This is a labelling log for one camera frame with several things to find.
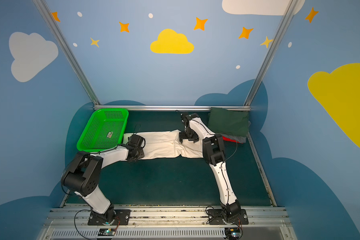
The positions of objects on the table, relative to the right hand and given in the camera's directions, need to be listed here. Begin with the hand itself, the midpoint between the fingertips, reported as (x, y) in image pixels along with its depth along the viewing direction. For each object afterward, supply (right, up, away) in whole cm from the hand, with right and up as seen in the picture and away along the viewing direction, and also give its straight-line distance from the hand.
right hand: (188, 139), depth 104 cm
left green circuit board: (-41, -42, -33) cm, 67 cm away
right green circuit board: (+20, -43, -32) cm, 57 cm away
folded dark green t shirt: (+32, +13, 0) cm, 34 cm away
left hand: (-31, -10, -7) cm, 33 cm away
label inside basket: (-58, +3, +4) cm, 58 cm away
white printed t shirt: (-17, -3, -3) cm, 17 cm away
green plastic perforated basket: (-63, +6, +7) cm, 64 cm away
